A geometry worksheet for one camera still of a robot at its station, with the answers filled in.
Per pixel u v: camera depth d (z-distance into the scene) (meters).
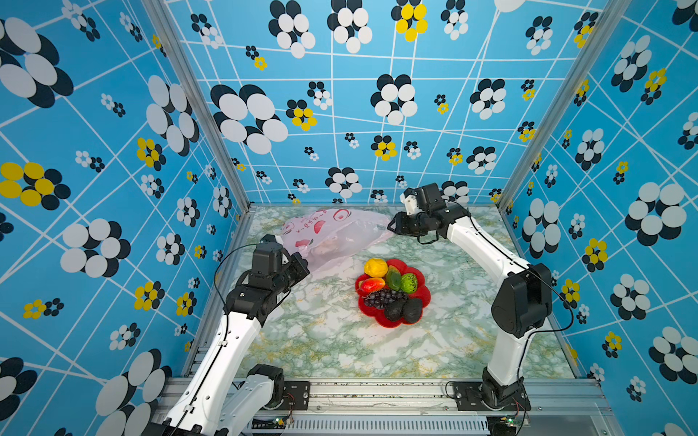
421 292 0.90
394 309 0.85
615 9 0.67
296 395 0.74
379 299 0.86
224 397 0.44
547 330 0.87
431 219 0.67
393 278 0.88
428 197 0.69
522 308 0.50
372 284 0.86
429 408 0.72
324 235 0.90
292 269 0.66
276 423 0.70
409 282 0.89
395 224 0.81
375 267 0.90
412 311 0.82
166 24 0.71
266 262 0.54
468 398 0.72
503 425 0.70
